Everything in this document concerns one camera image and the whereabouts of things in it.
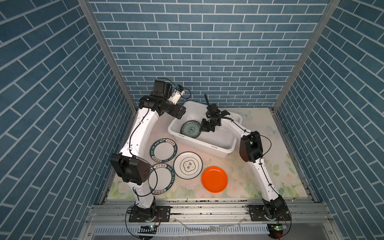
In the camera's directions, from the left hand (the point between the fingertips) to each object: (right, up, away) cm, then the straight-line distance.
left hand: (177, 106), depth 80 cm
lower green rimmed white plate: (-9, -41, +4) cm, 42 cm away
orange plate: (+21, -43, +8) cm, 49 cm away
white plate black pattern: (+5, -35, +11) cm, 37 cm away
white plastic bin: (+26, -23, +19) cm, 40 cm away
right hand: (+11, -13, +22) cm, 28 cm away
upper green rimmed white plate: (-11, -27, +16) cm, 34 cm away
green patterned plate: (+6, -13, +25) cm, 29 cm away
